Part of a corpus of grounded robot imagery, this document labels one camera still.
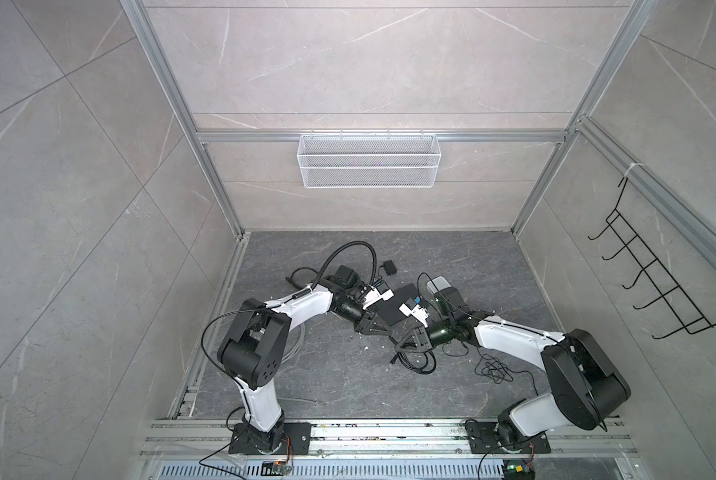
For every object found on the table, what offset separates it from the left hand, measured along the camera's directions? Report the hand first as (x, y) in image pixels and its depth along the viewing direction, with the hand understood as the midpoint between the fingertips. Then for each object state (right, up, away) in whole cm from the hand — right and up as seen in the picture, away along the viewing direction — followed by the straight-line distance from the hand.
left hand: (387, 326), depth 82 cm
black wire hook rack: (+61, +11, -18) cm, 65 cm away
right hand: (+3, -5, -2) cm, 6 cm away
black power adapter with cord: (+3, +15, +25) cm, 30 cm away
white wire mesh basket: (-4, +52, +19) cm, 56 cm away
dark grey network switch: (0, +5, -2) cm, 6 cm away
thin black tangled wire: (+31, -13, +4) cm, 34 cm away
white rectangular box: (+20, +10, +21) cm, 31 cm away
